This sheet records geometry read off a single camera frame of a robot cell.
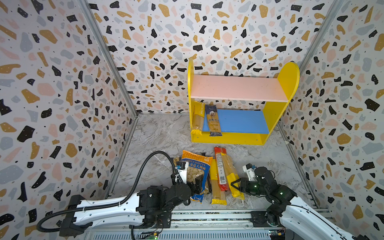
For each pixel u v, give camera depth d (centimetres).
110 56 87
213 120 95
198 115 97
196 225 73
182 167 59
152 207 48
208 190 80
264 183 62
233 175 80
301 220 52
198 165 82
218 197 78
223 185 82
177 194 48
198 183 61
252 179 73
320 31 80
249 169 76
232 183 77
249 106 123
